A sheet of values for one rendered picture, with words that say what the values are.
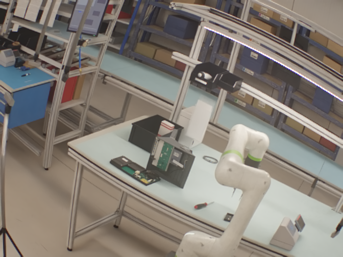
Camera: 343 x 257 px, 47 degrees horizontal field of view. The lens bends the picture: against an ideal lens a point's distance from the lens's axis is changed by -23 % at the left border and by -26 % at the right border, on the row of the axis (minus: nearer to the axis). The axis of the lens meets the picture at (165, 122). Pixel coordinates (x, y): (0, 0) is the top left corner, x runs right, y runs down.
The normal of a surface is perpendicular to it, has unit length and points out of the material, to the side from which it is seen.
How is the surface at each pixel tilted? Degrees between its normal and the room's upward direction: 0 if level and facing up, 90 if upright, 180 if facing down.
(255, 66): 90
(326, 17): 90
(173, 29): 90
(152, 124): 90
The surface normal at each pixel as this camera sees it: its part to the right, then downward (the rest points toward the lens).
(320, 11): -0.48, 0.19
